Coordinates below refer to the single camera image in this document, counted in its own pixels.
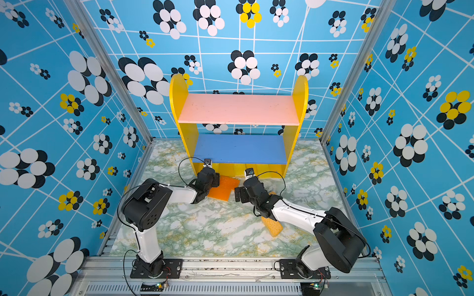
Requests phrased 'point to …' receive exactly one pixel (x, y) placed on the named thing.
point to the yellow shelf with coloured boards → (239, 131)
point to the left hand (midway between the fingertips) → (215, 172)
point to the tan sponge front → (274, 227)
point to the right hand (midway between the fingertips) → (246, 186)
